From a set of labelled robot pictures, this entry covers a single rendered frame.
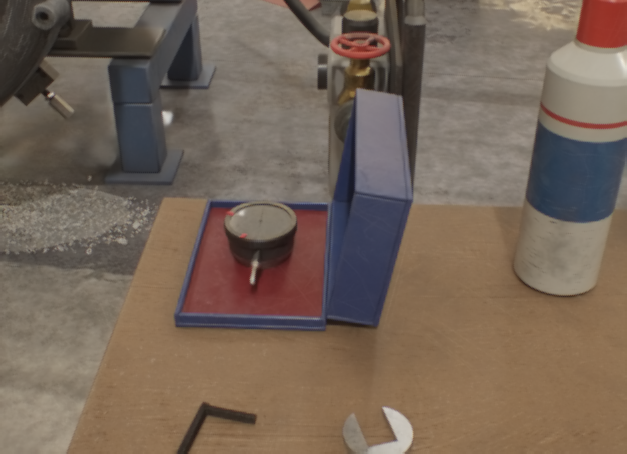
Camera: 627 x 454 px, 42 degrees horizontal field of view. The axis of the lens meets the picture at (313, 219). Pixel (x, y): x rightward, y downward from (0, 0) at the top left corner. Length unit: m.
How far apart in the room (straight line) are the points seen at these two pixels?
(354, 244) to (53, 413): 0.77
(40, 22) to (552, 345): 0.92
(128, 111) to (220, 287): 1.08
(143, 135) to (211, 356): 1.15
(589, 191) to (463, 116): 1.41
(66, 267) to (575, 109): 1.10
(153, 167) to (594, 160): 1.26
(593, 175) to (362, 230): 0.17
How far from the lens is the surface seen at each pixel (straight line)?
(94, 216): 1.64
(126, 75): 1.66
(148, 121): 1.69
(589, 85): 0.57
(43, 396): 1.28
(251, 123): 1.95
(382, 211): 0.54
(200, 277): 0.65
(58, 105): 1.48
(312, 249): 0.67
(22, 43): 1.31
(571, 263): 0.64
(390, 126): 0.62
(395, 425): 0.53
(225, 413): 0.54
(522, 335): 0.62
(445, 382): 0.57
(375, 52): 0.98
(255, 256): 0.63
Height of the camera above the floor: 0.86
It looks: 33 degrees down
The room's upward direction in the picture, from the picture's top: straight up
